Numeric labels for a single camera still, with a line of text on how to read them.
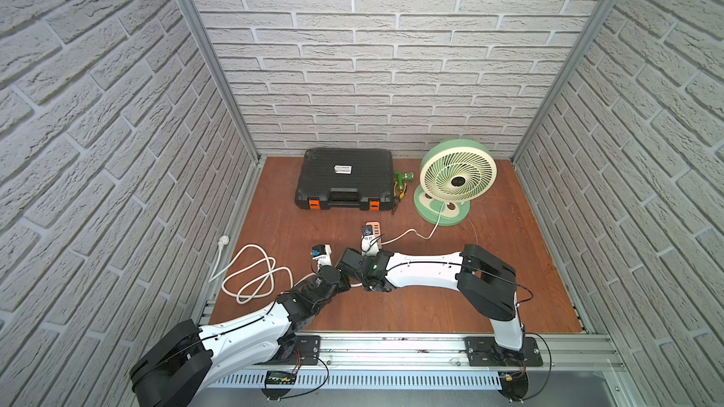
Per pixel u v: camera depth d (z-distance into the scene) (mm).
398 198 1055
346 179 1066
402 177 1102
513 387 693
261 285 844
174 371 421
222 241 969
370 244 765
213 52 873
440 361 727
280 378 718
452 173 829
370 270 629
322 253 758
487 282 510
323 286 635
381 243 914
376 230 942
